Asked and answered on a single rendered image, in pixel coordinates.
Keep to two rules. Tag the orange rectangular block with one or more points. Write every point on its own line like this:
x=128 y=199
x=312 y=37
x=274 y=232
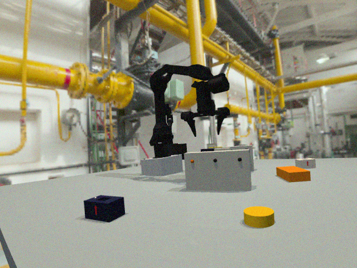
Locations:
x=293 y=174

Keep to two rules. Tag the yellow short cylinder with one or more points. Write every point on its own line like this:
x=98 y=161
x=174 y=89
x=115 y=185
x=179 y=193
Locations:
x=259 y=217

